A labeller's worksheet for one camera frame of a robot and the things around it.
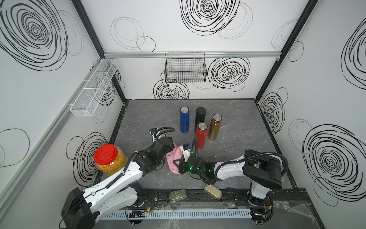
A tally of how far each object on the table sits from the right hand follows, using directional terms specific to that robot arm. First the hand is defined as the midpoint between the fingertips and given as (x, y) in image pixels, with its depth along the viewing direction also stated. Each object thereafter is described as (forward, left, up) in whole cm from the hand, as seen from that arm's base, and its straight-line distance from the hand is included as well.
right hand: (172, 163), depth 79 cm
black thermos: (+25, -16, +13) cm, 33 cm away
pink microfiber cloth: (+4, -3, +4) cm, 6 cm away
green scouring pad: (-14, -4, -3) cm, 15 cm away
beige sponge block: (-12, -22, -5) cm, 26 cm away
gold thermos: (+20, -24, +8) cm, 32 cm away
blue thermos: (+26, -6, +9) cm, 29 cm away
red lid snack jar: (-3, +29, +12) cm, 32 cm away
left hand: (+10, +2, +8) cm, 13 cm away
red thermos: (+14, -16, +11) cm, 24 cm away
